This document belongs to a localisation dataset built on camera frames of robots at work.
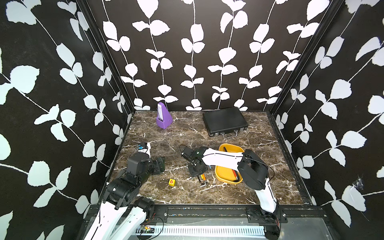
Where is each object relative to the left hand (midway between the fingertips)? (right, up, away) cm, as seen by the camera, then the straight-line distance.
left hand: (159, 156), depth 71 cm
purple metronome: (-6, +20, +36) cm, 41 cm away
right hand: (+16, -13, +17) cm, 27 cm away
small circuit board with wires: (-6, -35, 0) cm, 36 cm away
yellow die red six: (+4, -17, +11) cm, 20 cm away
